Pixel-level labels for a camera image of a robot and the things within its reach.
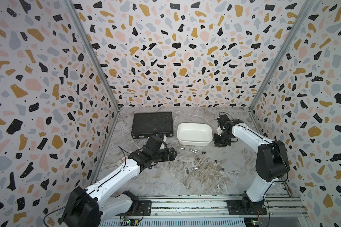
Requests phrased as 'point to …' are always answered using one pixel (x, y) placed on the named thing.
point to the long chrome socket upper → (192, 151)
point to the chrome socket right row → (178, 161)
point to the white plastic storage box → (194, 134)
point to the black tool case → (145, 125)
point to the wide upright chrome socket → (215, 161)
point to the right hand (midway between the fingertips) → (215, 144)
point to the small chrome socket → (196, 150)
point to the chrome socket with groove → (203, 152)
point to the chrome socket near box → (183, 148)
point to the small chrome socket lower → (187, 171)
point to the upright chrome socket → (197, 159)
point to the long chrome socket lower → (195, 168)
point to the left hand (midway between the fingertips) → (174, 153)
